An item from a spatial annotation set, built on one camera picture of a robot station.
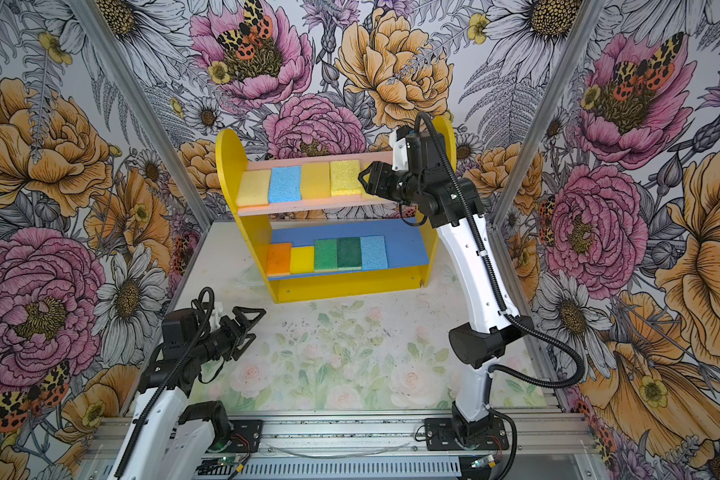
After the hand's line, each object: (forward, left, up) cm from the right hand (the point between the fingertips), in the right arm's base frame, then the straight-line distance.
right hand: (368, 187), depth 68 cm
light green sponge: (+4, +13, -28) cm, 31 cm away
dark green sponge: (+3, +6, -28) cm, 29 cm away
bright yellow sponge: (+2, +20, -27) cm, 34 cm away
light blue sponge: (+4, -1, -28) cm, 28 cm away
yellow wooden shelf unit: (+14, +16, -28) cm, 35 cm away
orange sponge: (+2, +27, -27) cm, 38 cm away
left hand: (-19, +28, -30) cm, 45 cm away
